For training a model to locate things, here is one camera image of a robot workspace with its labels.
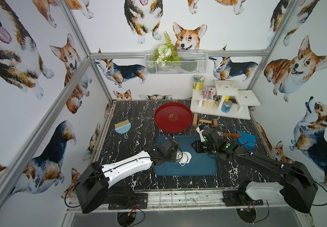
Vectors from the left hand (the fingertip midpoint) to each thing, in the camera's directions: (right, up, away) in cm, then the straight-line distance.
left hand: (173, 150), depth 83 cm
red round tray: (0, +18, +27) cm, 32 cm away
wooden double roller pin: (+18, +16, +23) cm, 33 cm away
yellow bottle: (+41, +33, +24) cm, 58 cm away
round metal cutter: (+6, -4, -1) cm, 7 cm away
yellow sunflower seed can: (+18, +44, +20) cm, 52 cm away
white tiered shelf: (+49, +32, +20) cm, 62 cm away
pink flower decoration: (+23, +35, +13) cm, 44 cm away
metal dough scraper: (+37, +7, +10) cm, 39 cm away
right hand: (+13, +6, -1) cm, 14 cm away
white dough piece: (+9, -8, +4) cm, 13 cm away
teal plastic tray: (+16, -9, +2) cm, 19 cm away
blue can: (+40, +27, +23) cm, 54 cm away
